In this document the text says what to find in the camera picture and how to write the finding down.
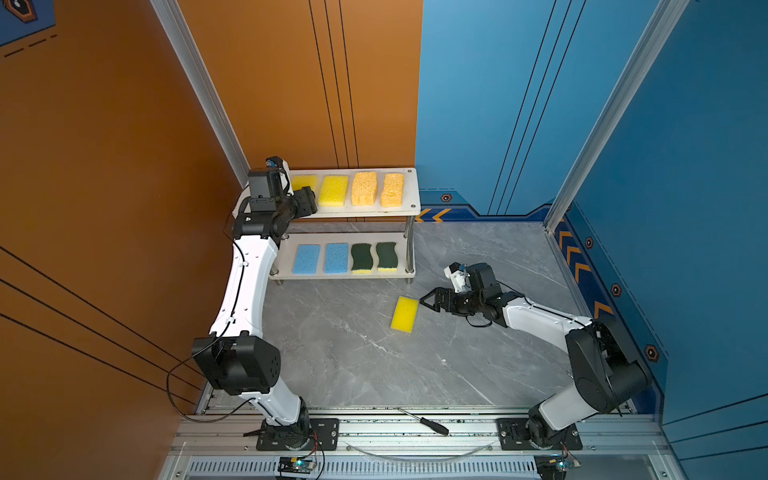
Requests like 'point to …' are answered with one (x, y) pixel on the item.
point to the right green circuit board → (551, 467)
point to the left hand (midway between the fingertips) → (303, 191)
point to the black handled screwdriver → (436, 426)
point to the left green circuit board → (295, 465)
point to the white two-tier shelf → (349, 193)
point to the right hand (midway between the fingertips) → (429, 303)
